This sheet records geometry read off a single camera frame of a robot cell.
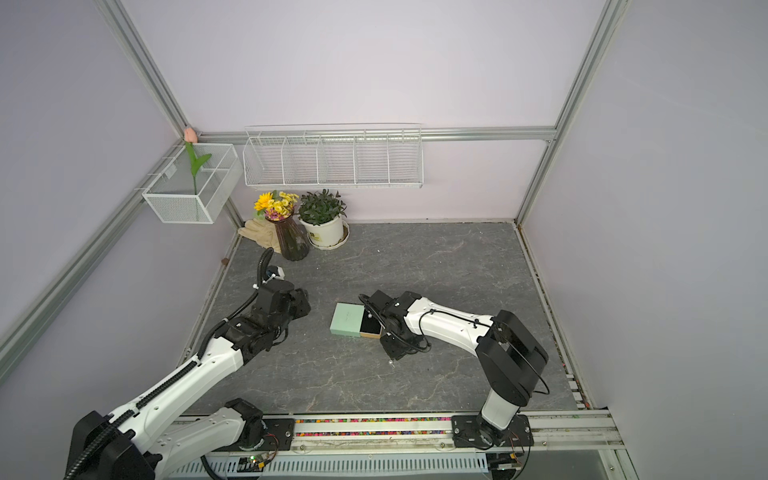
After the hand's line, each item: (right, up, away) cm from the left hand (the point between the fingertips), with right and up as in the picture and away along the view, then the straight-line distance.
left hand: (301, 296), depth 82 cm
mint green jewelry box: (+13, -9, +10) cm, 19 cm away
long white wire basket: (+6, +44, +17) cm, 48 cm away
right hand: (+27, -15, +2) cm, 31 cm away
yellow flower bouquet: (-11, +27, +10) cm, 30 cm away
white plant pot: (+2, +18, +27) cm, 32 cm away
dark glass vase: (-9, +17, +21) cm, 28 cm away
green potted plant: (+1, +27, +18) cm, 32 cm away
